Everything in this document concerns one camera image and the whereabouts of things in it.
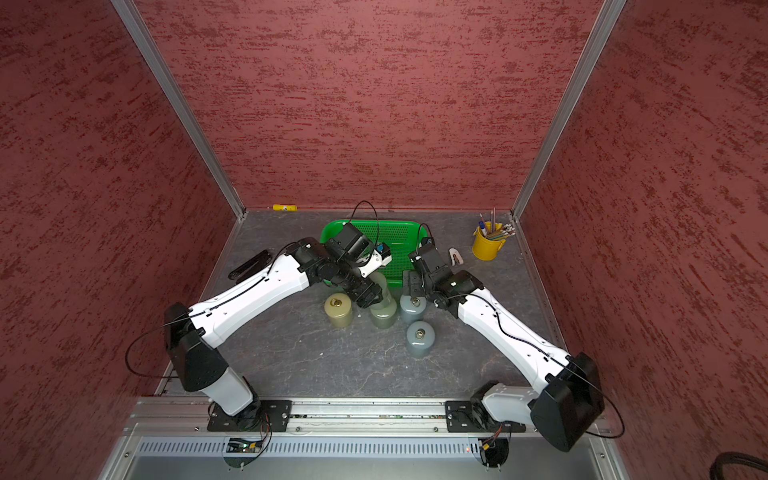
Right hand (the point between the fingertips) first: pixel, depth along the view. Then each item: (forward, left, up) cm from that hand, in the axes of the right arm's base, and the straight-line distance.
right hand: (420, 283), depth 81 cm
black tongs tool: (+18, +56, -13) cm, 60 cm away
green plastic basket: (+27, +4, -12) cm, 30 cm away
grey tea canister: (-12, +1, -8) cm, 15 cm away
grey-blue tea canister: (-4, +2, -8) cm, 9 cm away
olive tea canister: (-5, +11, -8) cm, 14 cm away
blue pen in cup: (+26, -24, -7) cm, 36 cm away
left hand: (-4, +15, +3) cm, 16 cm away
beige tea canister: (-3, +24, -8) cm, 25 cm away
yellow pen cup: (+20, -24, -11) cm, 33 cm away
